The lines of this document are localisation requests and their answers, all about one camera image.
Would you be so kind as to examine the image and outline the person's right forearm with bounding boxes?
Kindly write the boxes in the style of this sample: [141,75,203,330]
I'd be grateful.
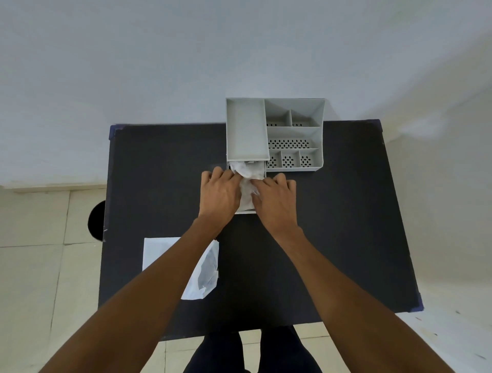
[275,226,456,373]

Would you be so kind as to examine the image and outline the grey desk organizer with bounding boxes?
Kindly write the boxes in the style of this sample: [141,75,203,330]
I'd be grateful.
[225,97,326,172]

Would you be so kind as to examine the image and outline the grey organizer drawer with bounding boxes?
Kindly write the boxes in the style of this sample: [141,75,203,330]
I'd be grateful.
[227,160,268,215]

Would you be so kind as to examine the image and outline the black trash bin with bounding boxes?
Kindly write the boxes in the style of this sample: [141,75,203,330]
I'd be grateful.
[87,200,107,242]

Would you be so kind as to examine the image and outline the white plastic packet bag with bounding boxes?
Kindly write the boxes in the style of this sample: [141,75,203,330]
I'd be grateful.
[142,237,220,301]

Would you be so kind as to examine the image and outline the person's left hand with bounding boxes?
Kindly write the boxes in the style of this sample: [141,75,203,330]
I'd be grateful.
[198,166,243,230]

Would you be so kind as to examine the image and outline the person's black trousers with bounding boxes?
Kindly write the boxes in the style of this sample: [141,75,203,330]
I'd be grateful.
[182,325,323,373]

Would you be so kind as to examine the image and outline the person's left forearm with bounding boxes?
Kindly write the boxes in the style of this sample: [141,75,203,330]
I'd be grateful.
[38,217,228,373]

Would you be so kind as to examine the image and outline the person's right hand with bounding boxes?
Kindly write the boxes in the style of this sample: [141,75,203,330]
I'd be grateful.
[250,173,304,241]

